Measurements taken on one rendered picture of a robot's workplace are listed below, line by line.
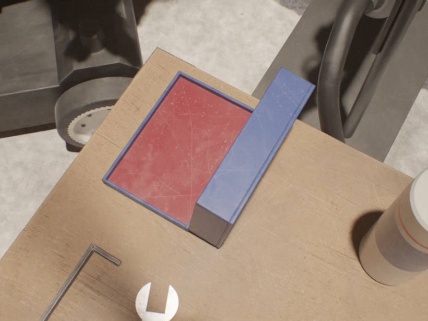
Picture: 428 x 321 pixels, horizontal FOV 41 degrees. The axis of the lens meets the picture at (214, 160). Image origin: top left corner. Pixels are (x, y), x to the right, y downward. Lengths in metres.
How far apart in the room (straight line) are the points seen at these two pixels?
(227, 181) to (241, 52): 0.79
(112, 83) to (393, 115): 0.58
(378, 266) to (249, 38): 0.80
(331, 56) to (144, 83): 0.25
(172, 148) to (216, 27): 0.69
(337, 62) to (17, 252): 0.46
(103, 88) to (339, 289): 0.57
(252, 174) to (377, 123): 0.73
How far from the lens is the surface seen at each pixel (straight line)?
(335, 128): 0.82
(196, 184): 0.63
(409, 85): 1.29
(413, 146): 1.24
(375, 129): 1.22
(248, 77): 1.25
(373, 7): 0.83
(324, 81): 0.79
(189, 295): 0.61
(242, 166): 0.52
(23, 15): 1.18
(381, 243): 0.55
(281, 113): 0.55
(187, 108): 0.67
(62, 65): 1.07
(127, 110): 0.68
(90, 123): 1.10
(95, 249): 0.62
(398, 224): 0.50
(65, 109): 1.05
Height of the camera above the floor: 1.07
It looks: 67 degrees down
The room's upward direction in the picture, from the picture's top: straight up
